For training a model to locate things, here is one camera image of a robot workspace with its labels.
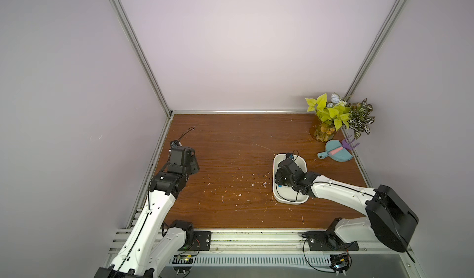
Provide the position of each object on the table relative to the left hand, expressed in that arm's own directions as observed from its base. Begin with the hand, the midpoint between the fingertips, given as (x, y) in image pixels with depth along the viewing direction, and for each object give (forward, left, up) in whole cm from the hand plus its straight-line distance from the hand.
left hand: (191, 159), depth 78 cm
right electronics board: (-34, -61, -19) cm, 72 cm away
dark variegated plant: (+21, -79, +4) cm, 81 cm away
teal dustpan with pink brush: (+16, -74, -17) cm, 77 cm away
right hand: (+1, -39, -13) cm, 41 cm away
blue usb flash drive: (-6, -39, -12) cm, 41 cm away
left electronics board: (-35, +2, -22) cm, 41 cm away
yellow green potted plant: (+22, -65, +5) cm, 68 cm away
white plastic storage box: (-9, -42, -16) cm, 46 cm away
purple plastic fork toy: (+23, -83, -20) cm, 88 cm away
